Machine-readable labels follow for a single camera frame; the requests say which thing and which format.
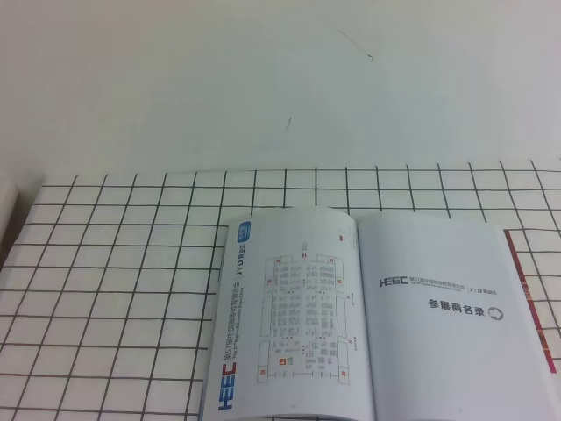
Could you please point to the white exhibition book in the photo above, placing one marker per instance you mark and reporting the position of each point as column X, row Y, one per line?
column 393, row 317

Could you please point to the white black-grid tablecloth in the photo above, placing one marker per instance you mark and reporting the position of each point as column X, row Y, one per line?
column 108, row 291

